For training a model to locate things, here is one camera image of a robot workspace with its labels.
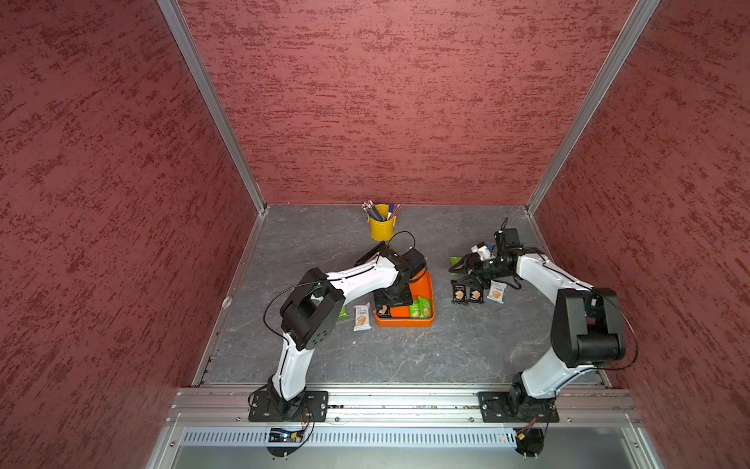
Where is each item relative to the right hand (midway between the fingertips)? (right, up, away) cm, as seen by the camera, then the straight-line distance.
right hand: (453, 277), depth 88 cm
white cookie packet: (-29, -13, +1) cm, 31 cm away
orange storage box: (-9, -5, +11) cm, 15 cm away
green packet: (-12, -11, +1) cm, 16 cm away
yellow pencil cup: (-23, +15, +16) cm, 31 cm away
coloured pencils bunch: (-27, +22, +9) cm, 36 cm away
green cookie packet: (-35, -12, +1) cm, 37 cm away
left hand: (-19, -10, 0) cm, 21 cm away
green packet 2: (-9, -10, +1) cm, 13 cm away
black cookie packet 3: (-22, -11, +1) cm, 25 cm away
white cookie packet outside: (+16, -6, +6) cm, 18 cm away
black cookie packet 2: (+9, -7, +6) cm, 13 cm away
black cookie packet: (+3, -6, +6) cm, 9 cm away
